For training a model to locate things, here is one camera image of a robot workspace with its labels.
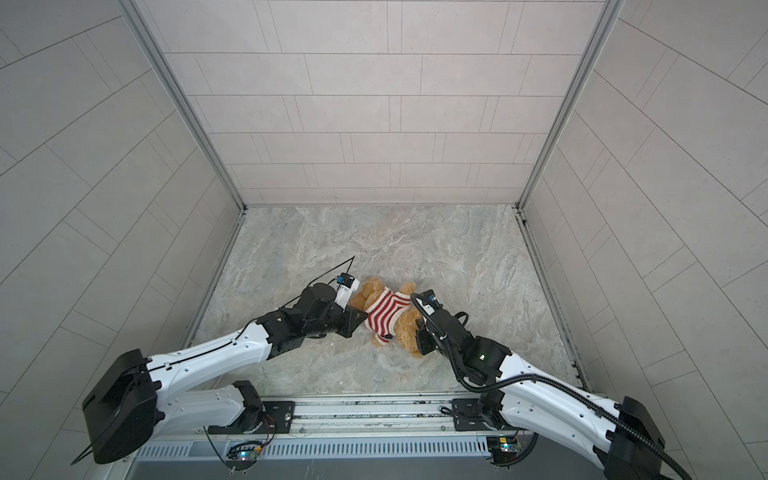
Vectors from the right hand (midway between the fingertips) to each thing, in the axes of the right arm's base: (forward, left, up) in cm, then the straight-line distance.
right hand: (414, 327), depth 78 cm
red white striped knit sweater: (+2, +8, +4) cm, 10 cm away
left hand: (+3, +10, +3) cm, 11 cm away
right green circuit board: (-26, -18, -9) cm, 34 cm away
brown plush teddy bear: (+1, +2, +2) cm, 3 cm away
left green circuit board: (-24, +40, -4) cm, 47 cm away
